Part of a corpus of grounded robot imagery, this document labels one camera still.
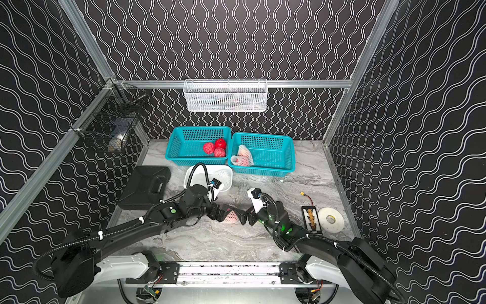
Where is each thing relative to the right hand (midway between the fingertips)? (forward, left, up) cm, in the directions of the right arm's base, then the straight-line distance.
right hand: (243, 200), depth 80 cm
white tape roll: (-2, -41, -14) cm, 43 cm away
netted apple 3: (+25, +1, -3) cm, 25 cm away
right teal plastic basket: (+37, -17, -13) cm, 43 cm away
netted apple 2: (+37, +21, -7) cm, 43 cm away
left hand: (-1, +7, +1) cm, 8 cm away
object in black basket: (+20, +57, +13) cm, 61 cm away
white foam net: (+16, +10, -6) cm, 20 cm away
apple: (+40, +14, -6) cm, 43 cm away
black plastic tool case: (+12, +51, -11) cm, 53 cm away
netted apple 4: (-7, +5, -1) cm, 8 cm away
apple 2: (+33, +14, -6) cm, 37 cm away
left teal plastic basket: (+43, +37, -11) cm, 58 cm away
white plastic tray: (+20, +24, -11) cm, 33 cm away
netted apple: (+33, 0, -6) cm, 34 cm away
